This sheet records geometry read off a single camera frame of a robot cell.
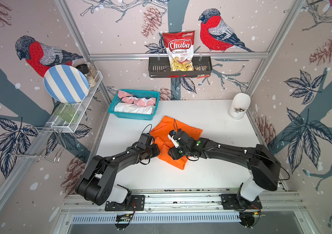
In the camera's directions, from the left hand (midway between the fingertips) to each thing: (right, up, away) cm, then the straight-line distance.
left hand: (161, 148), depth 91 cm
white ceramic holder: (+59, +30, +15) cm, 68 cm away
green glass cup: (-46, +23, -21) cm, 56 cm away
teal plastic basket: (-16, +38, +27) cm, 50 cm away
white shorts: (-27, +26, +20) cm, 43 cm away
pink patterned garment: (-27, +34, +23) cm, 49 cm away
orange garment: (-1, +10, +10) cm, 14 cm away
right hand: (+6, 0, -8) cm, 10 cm away
